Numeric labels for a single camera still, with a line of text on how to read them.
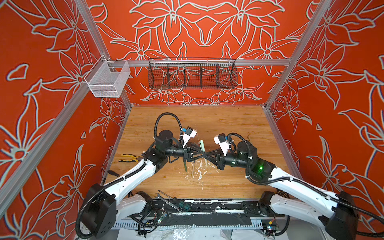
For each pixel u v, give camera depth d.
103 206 0.39
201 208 0.74
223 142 0.60
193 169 0.86
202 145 0.66
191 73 0.98
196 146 0.68
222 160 0.59
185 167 0.88
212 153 0.64
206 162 0.67
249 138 0.99
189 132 0.62
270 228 0.69
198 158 0.63
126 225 0.70
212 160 0.65
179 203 0.73
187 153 0.61
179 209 0.73
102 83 0.87
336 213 0.39
